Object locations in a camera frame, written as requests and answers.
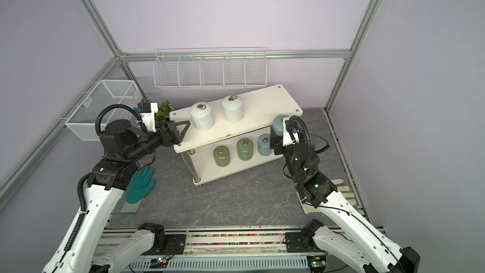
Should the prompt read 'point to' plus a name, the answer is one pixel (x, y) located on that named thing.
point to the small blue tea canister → (264, 145)
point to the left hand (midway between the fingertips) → (182, 124)
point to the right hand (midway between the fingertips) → (284, 125)
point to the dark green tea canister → (221, 155)
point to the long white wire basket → (210, 68)
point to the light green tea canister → (245, 149)
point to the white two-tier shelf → (228, 148)
